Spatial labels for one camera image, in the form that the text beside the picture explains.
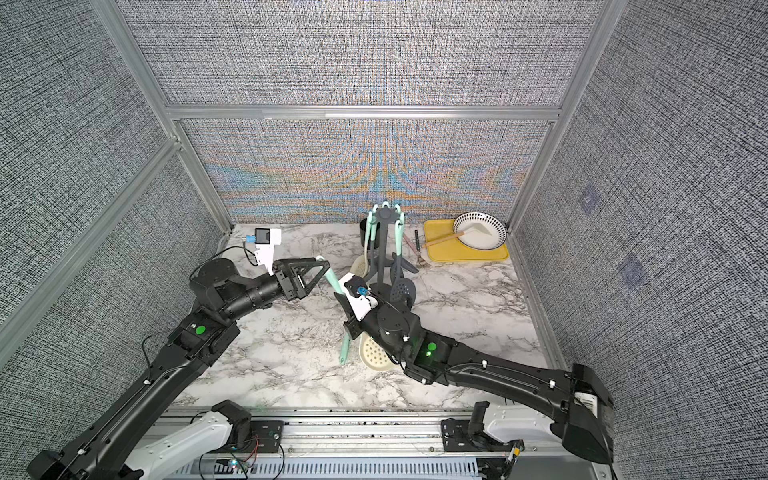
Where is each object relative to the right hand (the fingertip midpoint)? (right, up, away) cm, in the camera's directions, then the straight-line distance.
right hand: (340, 284), depth 64 cm
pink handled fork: (+23, +4, +45) cm, 51 cm away
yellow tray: (+36, +8, +48) cm, 61 cm away
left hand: (-2, +5, -3) cm, 6 cm away
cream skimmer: (+6, -16, +5) cm, 18 cm away
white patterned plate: (+46, +12, +49) cm, 68 cm away
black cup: (+2, +16, +44) cm, 46 cm away
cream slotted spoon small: (-2, -21, +23) cm, 31 cm away
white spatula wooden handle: (+43, +17, +50) cm, 68 cm away
